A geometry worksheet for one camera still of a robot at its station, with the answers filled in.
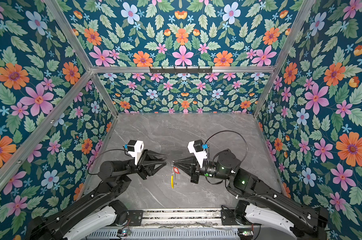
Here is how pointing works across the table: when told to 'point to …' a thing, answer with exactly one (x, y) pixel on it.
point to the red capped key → (176, 170)
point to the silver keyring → (174, 176)
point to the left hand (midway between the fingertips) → (164, 163)
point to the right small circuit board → (245, 231)
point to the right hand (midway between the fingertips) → (176, 162)
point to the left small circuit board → (121, 232)
